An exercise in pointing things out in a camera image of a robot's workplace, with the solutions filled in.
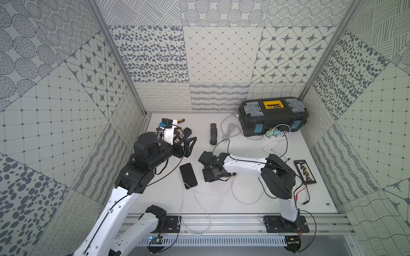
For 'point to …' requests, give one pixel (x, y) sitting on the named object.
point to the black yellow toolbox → (257, 116)
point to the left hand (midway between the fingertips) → (183, 130)
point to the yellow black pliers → (178, 121)
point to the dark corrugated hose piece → (213, 134)
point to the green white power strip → (275, 134)
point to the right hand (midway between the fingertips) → (213, 175)
